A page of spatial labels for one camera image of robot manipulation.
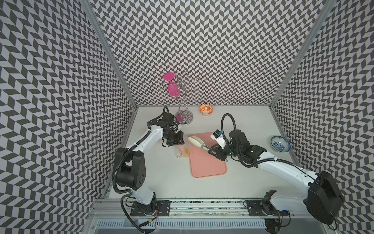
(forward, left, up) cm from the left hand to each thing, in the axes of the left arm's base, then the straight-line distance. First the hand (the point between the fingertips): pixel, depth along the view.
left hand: (183, 143), depth 85 cm
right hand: (-7, -16, +3) cm, 17 cm away
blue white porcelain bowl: (+4, -63, -9) cm, 64 cm away
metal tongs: (-3, -8, +6) cm, 11 cm away
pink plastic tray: (-8, -12, -11) cm, 18 cm away
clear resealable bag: (-3, 0, -4) cm, 5 cm away
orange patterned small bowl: (+34, -15, -7) cm, 38 cm away
